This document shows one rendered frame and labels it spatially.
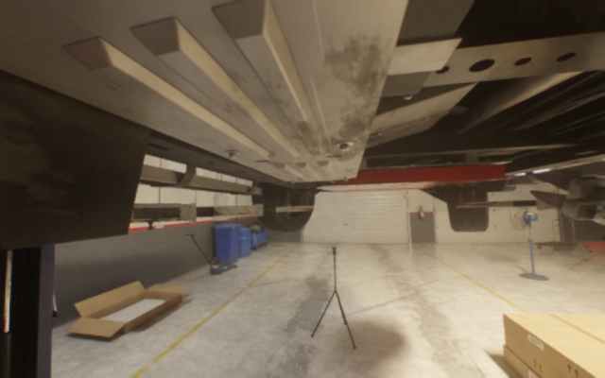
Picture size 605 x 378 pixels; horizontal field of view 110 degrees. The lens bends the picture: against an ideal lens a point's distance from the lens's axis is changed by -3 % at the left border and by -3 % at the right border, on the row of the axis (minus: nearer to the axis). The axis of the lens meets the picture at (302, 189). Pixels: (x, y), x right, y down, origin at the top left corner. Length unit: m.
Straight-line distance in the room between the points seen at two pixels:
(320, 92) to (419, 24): 0.08
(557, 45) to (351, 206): 9.13
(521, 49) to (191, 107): 0.39
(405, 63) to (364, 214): 9.26
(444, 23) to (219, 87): 0.16
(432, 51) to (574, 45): 0.26
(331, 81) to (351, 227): 9.32
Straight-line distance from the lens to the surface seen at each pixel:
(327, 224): 9.50
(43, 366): 1.53
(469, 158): 0.98
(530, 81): 0.79
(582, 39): 0.46
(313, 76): 0.18
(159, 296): 4.80
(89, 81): 0.23
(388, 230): 9.61
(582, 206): 0.76
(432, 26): 0.21
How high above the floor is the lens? 1.51
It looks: 5 degrees up
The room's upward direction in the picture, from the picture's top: 1 degrees counter-clockwise
